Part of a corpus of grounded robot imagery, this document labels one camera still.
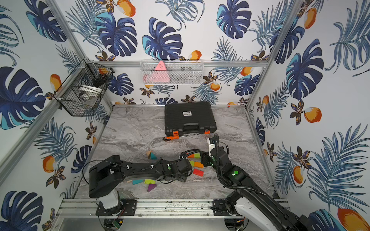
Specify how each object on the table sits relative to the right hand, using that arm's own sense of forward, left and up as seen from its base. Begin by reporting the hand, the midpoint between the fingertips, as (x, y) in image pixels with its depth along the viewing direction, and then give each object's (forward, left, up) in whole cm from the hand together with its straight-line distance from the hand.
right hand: (206, 150), depth 79 cm
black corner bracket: (+33, +74, -14) cm, 82 cm away
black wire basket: (+26, +73, +18) cm, 80 cm away
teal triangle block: (+2, +32, -13) cm, 35 cm away
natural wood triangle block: (+4, +35, -13) cm, 38 cm away
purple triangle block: (-16, +30, -14) cm, 37 cm away
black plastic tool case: (+31, +10, -9) cm, 34 cm away
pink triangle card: (+41, +28, +21) cm, 54 cm away
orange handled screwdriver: (+15, +24, -12) cm, 31 cm away
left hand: (-8, +12, -12) cm, 19 cm away
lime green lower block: (-13, +33, -13) cm, 38 cm away
